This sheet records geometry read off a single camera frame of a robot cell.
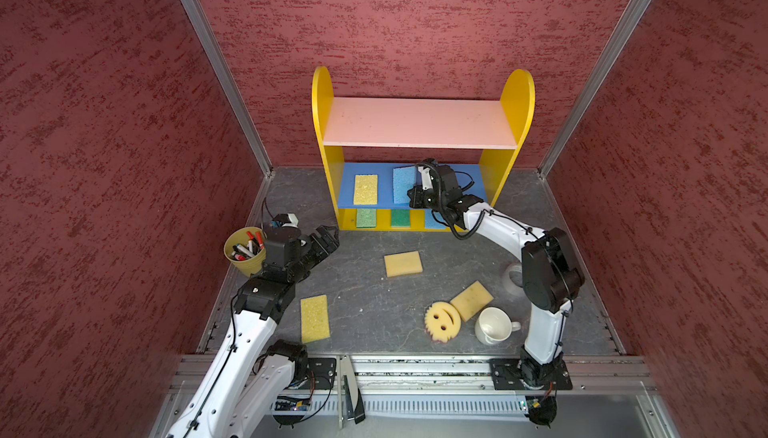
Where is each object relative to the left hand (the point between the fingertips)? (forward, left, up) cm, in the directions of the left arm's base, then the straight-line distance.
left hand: (329, 243), depth 76 cm
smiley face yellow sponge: (-14, -31, -17) cm, 38 cm away
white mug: (-15, -45, -18) cm, 51 cm away
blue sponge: (+24, -20, -1) cm, 32 cm away
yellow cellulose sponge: (+23, -8, -5) cm, 25 cm away
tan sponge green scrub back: (+20, -20, -17) cm, 33 cm away
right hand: (+20, -21, -5) cm, 29 cm away
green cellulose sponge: (+21, -7, -18) cm, 29 cm away
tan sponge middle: (+4, -20, -19) cm, 28 cm away
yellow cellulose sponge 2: (-13, +5, -20) cm, 24 cm away
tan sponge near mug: (-8, -40, -19) cm, 45 cm away
